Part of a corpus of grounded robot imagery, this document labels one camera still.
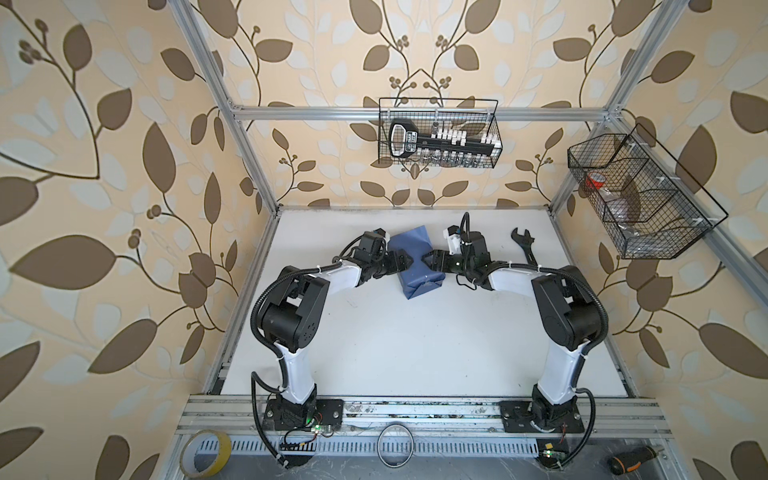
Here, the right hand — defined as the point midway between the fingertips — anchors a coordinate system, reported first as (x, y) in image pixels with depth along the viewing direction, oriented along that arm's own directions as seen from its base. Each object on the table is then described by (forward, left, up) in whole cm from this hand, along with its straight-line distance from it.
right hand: (431, 259), depth 97 cm
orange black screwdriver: (-53, -40, -5) cm, 67 cm away
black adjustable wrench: (+11, -37, -6) cm, 39 cm away
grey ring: (-50, +9, -9) cm, 51 cm away
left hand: (-1, +8, +1) cm, 8 cm away
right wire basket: (-6, -52, +28) cm, 59 cm away
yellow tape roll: (-49, +60, -4) cm, 78 cm away
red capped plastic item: (+6, -44, +26) cm, 52 cm away
